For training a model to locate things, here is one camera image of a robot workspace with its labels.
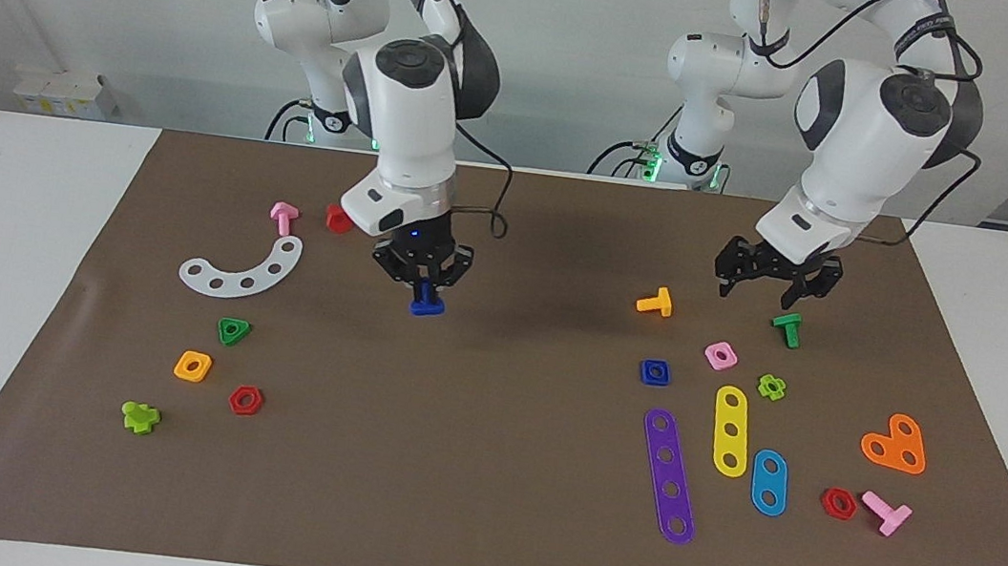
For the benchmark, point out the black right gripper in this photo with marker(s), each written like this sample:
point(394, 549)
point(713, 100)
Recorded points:
point(421, 254)

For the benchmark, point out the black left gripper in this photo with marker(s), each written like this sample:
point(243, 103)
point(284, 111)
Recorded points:
point(771, 266)

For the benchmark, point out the blue triangle-head toy screw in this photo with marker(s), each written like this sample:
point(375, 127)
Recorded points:
point(427, 308)

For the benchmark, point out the blue square toy nut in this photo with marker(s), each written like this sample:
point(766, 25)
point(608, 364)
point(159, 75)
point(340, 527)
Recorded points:
point(646, 372)

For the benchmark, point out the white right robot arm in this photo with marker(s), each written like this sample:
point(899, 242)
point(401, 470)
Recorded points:
point(409, 117)

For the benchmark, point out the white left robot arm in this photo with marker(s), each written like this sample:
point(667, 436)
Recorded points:
point(859, 134)

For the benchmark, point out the green plastic toy screw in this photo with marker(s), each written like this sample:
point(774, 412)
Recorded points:
point(789, 328)

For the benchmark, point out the pink square toy nut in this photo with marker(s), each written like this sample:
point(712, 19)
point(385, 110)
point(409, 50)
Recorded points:
point(711, 357)

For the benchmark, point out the lime cross-shaped toy nut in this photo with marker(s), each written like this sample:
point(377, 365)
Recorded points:
point(764, 388)

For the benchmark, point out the orange plastic toy screw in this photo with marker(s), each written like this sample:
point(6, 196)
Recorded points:
point(655, 304)

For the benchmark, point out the red hex-head toy screw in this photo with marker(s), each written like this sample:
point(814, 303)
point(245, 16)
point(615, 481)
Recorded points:
point(338, 220)

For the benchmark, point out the pink plastic toy screw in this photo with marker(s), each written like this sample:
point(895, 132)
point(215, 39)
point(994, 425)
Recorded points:
point(887, 515)
point(284, 218)

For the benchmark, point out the green triangular toy nut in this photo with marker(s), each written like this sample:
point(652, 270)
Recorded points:
point(224, 333)

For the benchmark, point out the red hexagonal toy nut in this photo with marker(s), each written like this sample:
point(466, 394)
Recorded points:
point(235, 400)
point(827, 503)

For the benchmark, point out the orange square toy nut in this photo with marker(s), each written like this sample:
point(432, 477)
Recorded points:
point(181, 366)

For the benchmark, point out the lime cross-head toy screw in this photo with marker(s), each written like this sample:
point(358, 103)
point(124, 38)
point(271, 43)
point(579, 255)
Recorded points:
point(139, 418)

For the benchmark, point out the yellow three-hole toy strip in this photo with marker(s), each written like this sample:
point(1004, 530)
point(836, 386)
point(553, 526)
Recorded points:
point(729, 445)

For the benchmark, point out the blue two-hole toy strip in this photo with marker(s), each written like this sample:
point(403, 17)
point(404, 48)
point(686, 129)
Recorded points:
point(769, 483)

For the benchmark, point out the white curved five-hole plate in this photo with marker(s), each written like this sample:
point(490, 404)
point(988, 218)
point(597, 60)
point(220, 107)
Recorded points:
point(232, 284)

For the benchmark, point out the orange heart-shaped two-hole plate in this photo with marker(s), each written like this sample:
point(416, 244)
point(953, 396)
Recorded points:
point(889, 452)

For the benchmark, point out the purple four-hole toy strip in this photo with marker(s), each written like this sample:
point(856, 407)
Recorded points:
point(665, 471)

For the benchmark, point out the brown table mat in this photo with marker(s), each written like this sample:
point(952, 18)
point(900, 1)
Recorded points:
point(485, 512)

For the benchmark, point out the white cardboard box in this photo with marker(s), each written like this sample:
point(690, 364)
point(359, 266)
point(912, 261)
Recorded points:
point(65, 95)

